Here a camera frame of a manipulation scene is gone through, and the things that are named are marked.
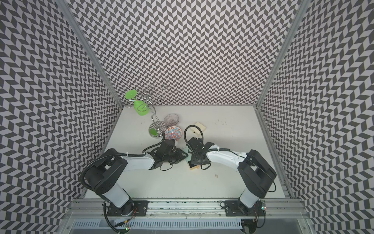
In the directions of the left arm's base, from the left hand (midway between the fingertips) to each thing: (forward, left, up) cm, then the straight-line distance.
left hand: (187, 157), depth 89 cm
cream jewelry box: (+8, -5, +18) cm, 20 cm away
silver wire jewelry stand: (+22, +22, 0) cm, 31 cm away
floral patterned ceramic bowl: (+19, +11, -1) cm, 22 cm away
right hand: (-3, -7, 0) cm, 7 cm away
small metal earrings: (-10, -17, -3) cm, 20 cm away
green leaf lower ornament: (+27, +30, +17) cm, 43 cm away
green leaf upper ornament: (+27, +33, +28) cm, 51 cm away
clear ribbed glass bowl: (+30, +13, 0) cm, 33 cm away
